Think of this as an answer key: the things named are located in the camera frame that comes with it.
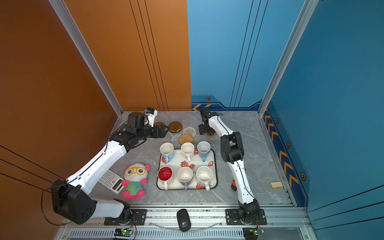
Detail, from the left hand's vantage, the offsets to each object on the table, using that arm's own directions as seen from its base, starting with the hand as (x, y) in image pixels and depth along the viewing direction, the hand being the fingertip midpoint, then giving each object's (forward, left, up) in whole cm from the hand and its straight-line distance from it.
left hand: (163, 126), depth 80 cm
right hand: (+15, -25, -24) cm, 38 cm away
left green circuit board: (-45, +17, -26) cm, 55 cm away
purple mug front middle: (-18, -11, -24) cm, 32 cm away
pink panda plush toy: (-21, +15, -19) cm, 32 cm away
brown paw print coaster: (+11, -27, -24) cm, 38 cm away
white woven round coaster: (+16, -13, -24) cm, 31 cm away
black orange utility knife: (-24, -39, -24) cm, 51 cm away
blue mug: (-3, -22, -18) cm, 29 cm away
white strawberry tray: (-8, -6, -25) cm, 27 cm away
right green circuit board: (-45, -44, -25) cm, 68 cm away
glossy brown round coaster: (+18, -2, -23) cm, 29 cm away
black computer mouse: (-40, -12, -22) cm, 48 cm away
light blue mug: (-3, 0, -19) cm, 19 cm away
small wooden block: (-22, -64, -25) cm, 72 cm away
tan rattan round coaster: (+8, -10, -23) cm, 26 cm away
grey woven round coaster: (+7, -3, -24) cm, 25 cm away
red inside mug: (-18, 0, -22) cm, 28 cm away
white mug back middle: (-3, -12, -19) cm, 23 cm away
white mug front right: (-17, -23, -23) cm, 37 cm away
